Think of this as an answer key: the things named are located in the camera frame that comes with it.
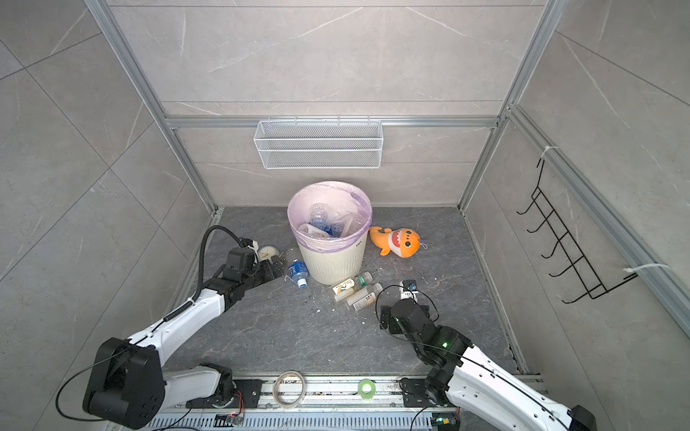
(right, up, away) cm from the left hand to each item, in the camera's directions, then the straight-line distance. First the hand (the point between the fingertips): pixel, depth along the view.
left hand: (275, 260), depth 87 cm
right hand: (+38, -13, -8) cm, 41 cm away
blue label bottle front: (+14, +16, +8) cm, 22 cm away
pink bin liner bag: (+21, +21, +3) cm, 30 cm away
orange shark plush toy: (+45, +6, +11) cm, 46 cm away
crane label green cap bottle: (+24, -10, +1) cm, 25 cm away
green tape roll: (+29, -36, -14) cm, 48 cm away
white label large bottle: (+13, +10, -2) cm, 16 cm away
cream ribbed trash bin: (+18, -3, +5) cm, 19 cm away
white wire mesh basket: (+11, +43, +13) cm, 46 cm away
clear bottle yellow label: (+30, -12, +1) cm, 32 cm away
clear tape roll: (+4, -35, -13) cm, 38 cm away
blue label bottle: (+7, -5, +5) cm, 10 cm away
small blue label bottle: (+20, +10, +10) cm, 24 cm away
